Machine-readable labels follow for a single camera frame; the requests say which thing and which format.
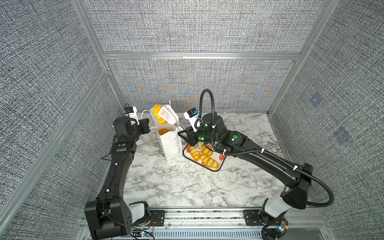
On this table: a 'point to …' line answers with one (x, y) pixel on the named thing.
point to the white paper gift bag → (168, 135)
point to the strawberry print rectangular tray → (220, 158)
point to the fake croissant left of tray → (195, 153)
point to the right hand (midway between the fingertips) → (180, 130)
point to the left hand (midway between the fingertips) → (148, 118)
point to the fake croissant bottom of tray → (209, 162)
